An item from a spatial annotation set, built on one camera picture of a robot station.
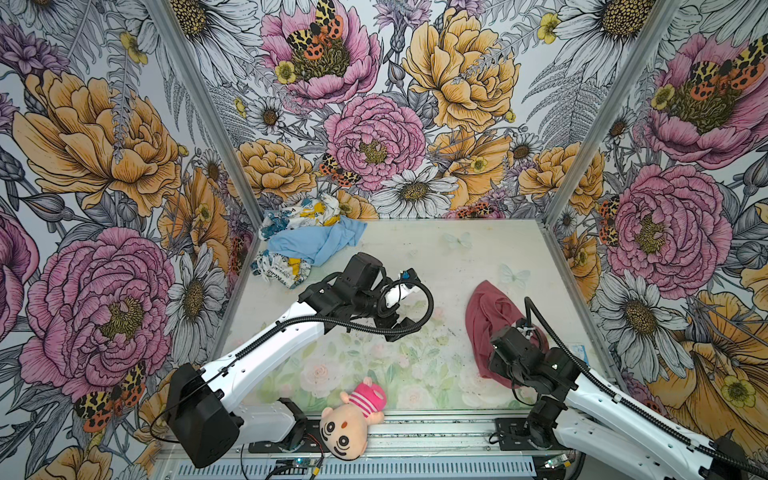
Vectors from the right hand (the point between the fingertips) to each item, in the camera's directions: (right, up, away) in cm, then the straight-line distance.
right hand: (497, 371), depth 79 cm
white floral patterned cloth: (-58, +46, +33) cm, 81 cm away
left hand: (-25, +15, -6) cm, 30 cm away
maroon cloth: (+3, +13, +15) cm, 20 cm away
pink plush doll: (-38, -8, -11) cm, 41 cm away
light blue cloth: (-54, +33, +29) cm, 70 cm away
